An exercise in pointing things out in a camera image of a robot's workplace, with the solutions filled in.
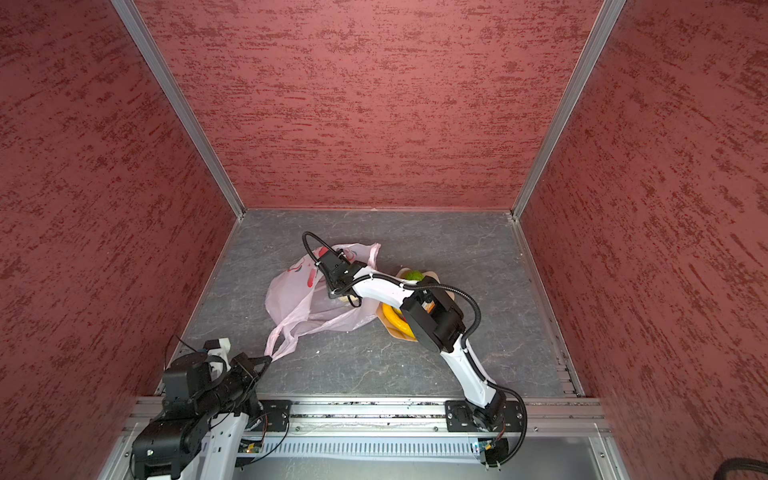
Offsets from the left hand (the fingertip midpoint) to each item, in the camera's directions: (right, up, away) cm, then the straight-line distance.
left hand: (274, 365), depth 69 cm
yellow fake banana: (+30, +7, +15) cm, 34 cm away
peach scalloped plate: (+29, +3, +15) cm, 33 cm away
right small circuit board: (+54, -22, +2) cm, 58 cm away
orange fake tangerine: (+36, +17, -11) cm, 41 cm away
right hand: (+12, +13, +25) cm, 31 cm away
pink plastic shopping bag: (+3, +14, +8) cm, 16 cm away
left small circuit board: (-7, -21, +2) cm, 22 cm away
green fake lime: (+35, +19, +22) cm, 46 cm away
